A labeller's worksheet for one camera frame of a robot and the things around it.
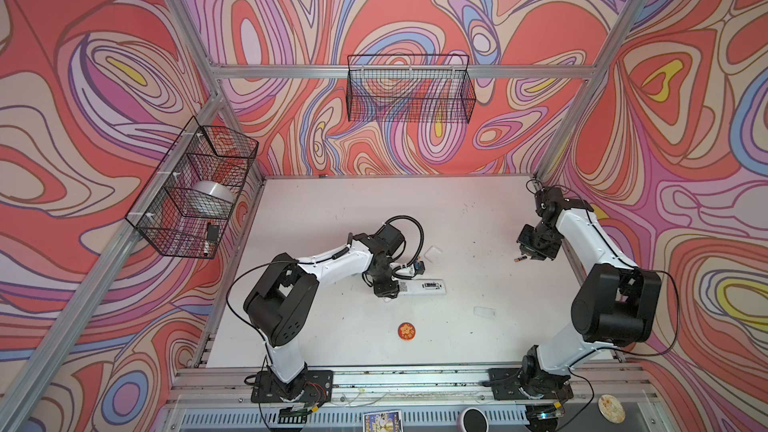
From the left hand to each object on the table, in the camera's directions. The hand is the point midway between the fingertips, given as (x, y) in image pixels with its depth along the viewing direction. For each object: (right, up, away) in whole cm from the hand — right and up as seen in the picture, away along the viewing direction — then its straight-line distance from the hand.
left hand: (395, 282), depth 88 cm
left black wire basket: (-54, +22, -15) cm, 60 cm away
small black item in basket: (-46, +17, -15) cm, 51 cm away
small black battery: (+41, +6, +8) cm, 42 cm away
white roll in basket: (-45, +25, -18) cm, 54 cm away
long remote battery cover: (+26, -8, -2) cm, 28 cm away
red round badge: (+3, -12, -6) cm, 14 cm away
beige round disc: (+51, -26, -18) cm, 60 cm away
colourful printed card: (-4, -27, -21) cm, 34 cm away
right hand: (+39, +8, -3) cm, 40 cm away
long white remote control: (+8, -1, -1) cm, 8 cm away
